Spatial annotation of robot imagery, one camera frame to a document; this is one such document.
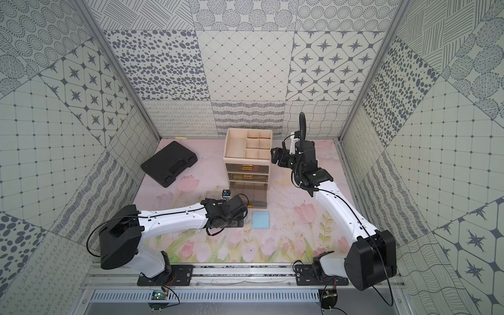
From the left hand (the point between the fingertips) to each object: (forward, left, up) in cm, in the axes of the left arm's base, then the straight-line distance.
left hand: (238, 223), depth 82 cm
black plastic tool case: (+31, +42, +1) cm, 52 cm away
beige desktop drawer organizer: (+23, -3, +18) cm, 30 cm away
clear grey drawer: (+18, -5, +15) cm, 24 cm away
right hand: (+23, -17, +20) cm, 35 cm away
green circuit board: (-25, +28, -7) cm, 38 cm away
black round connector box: (-24, -36, -8) cm, 44 cm away
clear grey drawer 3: (+17, -7, -3) cm, 19 cm away
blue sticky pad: (+4, -9, -5) cm, 12 cm away
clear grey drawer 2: (+19, -4, +8) cm, 21 cm away
